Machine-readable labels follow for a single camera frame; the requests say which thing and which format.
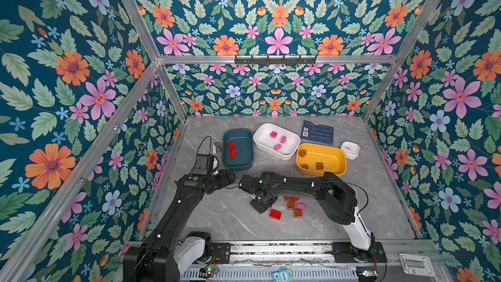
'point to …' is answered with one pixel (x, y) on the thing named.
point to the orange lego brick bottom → (298, 213)
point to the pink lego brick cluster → (283, 139)
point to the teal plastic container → (244, 159)
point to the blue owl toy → (283, 275)
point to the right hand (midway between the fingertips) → (264, 201)
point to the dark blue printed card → (314, 132)
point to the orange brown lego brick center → (286, 198)
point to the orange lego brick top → (303, 153)
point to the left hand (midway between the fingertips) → (231, 177)
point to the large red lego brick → (275, 215)
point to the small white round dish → (351, 149)
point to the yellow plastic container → (316, 160)
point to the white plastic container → (277, 141)
